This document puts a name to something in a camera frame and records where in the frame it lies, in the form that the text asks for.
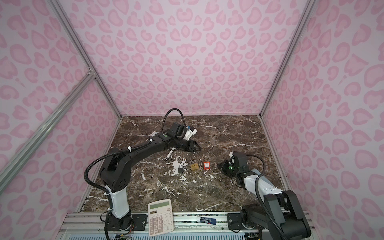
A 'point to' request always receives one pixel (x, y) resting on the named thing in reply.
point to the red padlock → (206, 165)
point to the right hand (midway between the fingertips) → (216, 164)
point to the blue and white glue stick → (208, 220)
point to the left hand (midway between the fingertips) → (200, 146)
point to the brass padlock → (194, 165)
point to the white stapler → (154, 133)
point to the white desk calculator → (160, 217)
